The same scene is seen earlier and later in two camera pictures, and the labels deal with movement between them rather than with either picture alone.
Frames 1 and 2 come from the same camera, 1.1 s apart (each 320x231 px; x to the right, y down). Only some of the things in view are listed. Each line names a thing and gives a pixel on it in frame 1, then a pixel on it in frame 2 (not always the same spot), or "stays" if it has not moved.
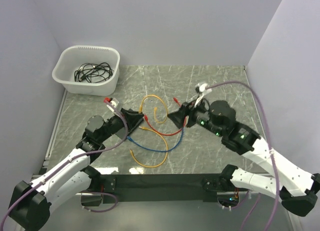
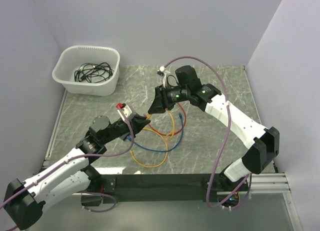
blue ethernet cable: [176, 145] stays
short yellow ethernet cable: [140, 109] to [149, 116]
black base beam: [160, 188] stays
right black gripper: [178, 116] to [158, 105]
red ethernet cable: [148, 123] stays
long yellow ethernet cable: [147, 129] stays
